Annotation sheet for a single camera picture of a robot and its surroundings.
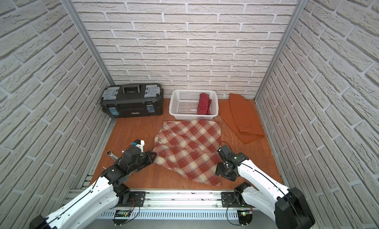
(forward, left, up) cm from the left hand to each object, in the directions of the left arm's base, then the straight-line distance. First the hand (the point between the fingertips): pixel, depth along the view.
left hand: (159, 152), depth 81 cm
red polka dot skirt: (+37, -27, -2) cm, 46 cm away
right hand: (-10, -35, -8) cm, 38 cm away
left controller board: (-27, +18, -13) cm, 34 cm away
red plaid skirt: (+6, -17, -7) cm, 19 cm away
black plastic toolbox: (+34, +21, +8) cm, 41 cm away
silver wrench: (+4, +33, -10) cm, 35 cm away
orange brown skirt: (+30, -54, -7) cm, 62 cm away
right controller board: (-29, -45, -9) cm, 54 cm away
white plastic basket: (+38, -12, -2) cm, 40 cm away
